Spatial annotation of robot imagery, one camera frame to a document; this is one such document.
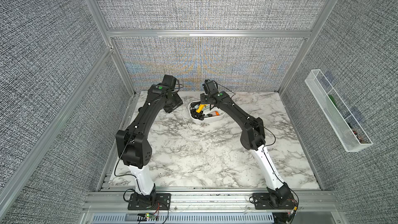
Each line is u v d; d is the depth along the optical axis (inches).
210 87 31.5
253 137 25.0
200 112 39.5
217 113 41.7
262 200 28.8
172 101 28.6
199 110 39.5
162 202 28.8
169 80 26.6
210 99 30.4
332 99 28.7
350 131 24.8
